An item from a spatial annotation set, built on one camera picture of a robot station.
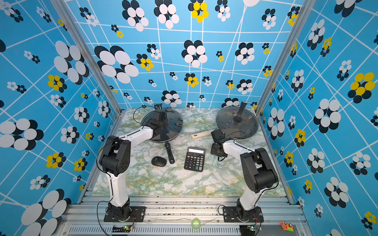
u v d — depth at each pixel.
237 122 1.00
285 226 0.69
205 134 0.94
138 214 0.73
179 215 0.75
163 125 0.82
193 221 0.72
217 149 0.70
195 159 0.91
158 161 0.89
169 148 0.89
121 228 0.72
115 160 0.53
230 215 0.73
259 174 0.47
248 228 0.71
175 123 1.21
